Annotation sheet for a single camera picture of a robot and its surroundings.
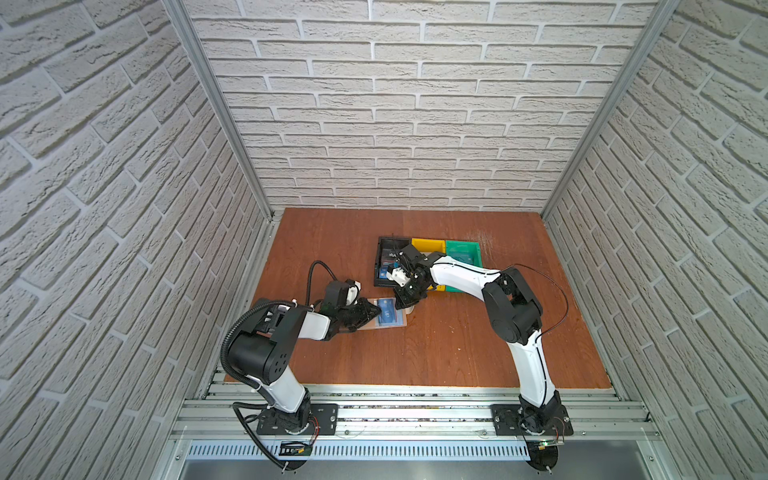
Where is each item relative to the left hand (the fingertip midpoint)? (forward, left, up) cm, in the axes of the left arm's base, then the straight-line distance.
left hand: (382, 307), depth 92 cm
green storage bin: (+24, -32, -3) cm, 40 cm away
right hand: (+1, -5, -1) cm, 5 cm away
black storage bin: (+23, -2, 0) cm, 23 cm away
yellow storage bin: (+20, -15, +5) cm, 26 cm away
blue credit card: (-2, -2, -1) cm, 3 cm away
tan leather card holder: (-3, -6, -1) cm, 7 cm away
